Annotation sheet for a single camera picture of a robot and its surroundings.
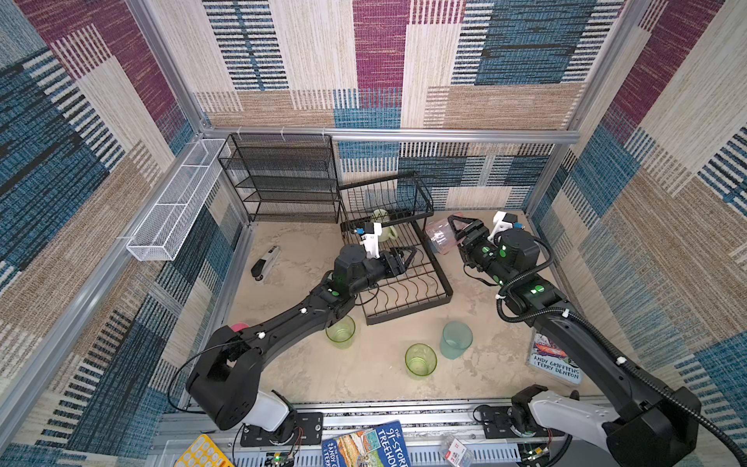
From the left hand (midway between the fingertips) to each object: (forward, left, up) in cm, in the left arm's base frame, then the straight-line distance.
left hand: (413, 252), depth 75 cm
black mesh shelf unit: (+44, +44, -10) cm, 63 cm away
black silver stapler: (+13, +48, -23) cm, 55 cm away
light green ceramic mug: (+24, +5, -19) cm, 31 cm away
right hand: (+3, -9, +5) cm, 11 cm away
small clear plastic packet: (-40, -8, -25) cm, 48 cm away
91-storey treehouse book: (-38, +9, -25) cm, 46 cm away
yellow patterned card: (-39, +51, -26) cm, 69 cm away
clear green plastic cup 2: (-18, -2, -26) cm, 32 cm away
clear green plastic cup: (-9, +20, -26) cm, 35 cm away
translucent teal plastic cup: (-12, -14, -25) cm, 31 cm away
